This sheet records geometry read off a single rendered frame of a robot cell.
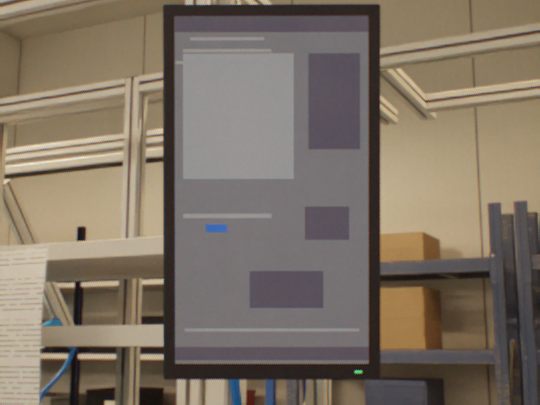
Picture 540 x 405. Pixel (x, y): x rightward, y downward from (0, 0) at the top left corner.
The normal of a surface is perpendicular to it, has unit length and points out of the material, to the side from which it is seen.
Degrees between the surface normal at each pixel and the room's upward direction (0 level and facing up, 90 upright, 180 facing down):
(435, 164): 90
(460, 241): 90
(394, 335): 90
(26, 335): 90
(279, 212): 101
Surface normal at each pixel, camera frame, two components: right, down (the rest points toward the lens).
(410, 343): -0.43, -0.17
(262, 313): 0.00, 0.00
